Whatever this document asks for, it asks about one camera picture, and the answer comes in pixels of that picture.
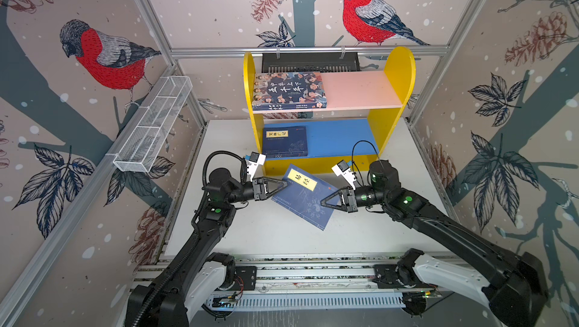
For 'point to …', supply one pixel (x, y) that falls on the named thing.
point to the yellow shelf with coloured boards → (363, 109)
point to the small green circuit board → (225, 302)
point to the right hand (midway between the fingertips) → (320, 207)
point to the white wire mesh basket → (138, 151)
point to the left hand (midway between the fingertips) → (284, 190)
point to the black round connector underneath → (415, 302)
